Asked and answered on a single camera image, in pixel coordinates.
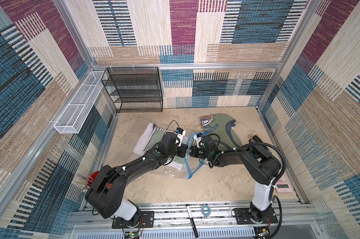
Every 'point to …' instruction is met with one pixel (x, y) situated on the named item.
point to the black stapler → (255, 139)
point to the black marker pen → (192, 222)
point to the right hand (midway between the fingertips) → (187, 151)
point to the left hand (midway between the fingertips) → (188, 146)
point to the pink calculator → (283, 185)
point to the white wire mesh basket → (71, 121)
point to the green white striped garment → (150, 137)
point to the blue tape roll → (209, 210)
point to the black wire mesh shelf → (134, 88)
